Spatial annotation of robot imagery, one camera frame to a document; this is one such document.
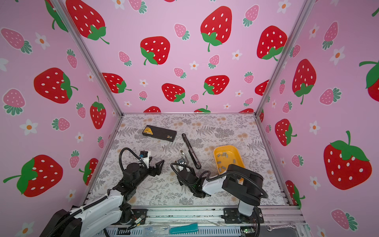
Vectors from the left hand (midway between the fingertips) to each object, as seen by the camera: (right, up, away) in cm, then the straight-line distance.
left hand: (157, 159), depth 84 cm
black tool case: (-5, +14, +23) cm, 28 cm away
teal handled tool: (+20, -31, -14) cm, 39 cm away
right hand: (+12, -7, +3) cm, 14 cm away
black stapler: (+19, +1, +12) cm, 23 cm away
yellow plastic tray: (+42, 0, +12) cm, 44 cm away
